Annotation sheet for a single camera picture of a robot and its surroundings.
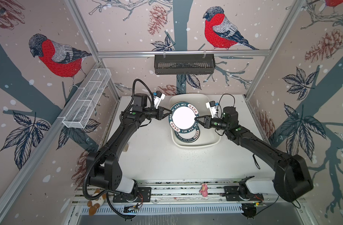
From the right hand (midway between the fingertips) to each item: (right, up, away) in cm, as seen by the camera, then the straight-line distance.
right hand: (196, 117), depth 78 cm
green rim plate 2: (-3, -14, +15) cm, 21 cm away
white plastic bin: (+11, -15, +16) cm, 24 cm away
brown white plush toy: (-53, -43, -10) cm, 69 cm away
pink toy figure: (+3, -39, -6) cm, 39 cm away
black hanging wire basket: (-6, +39, +26) cm, 47 cm away
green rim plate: (-9, -1, 0) cm, 9 cm away
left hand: (-14, +4, -2) cm, 14 cm away
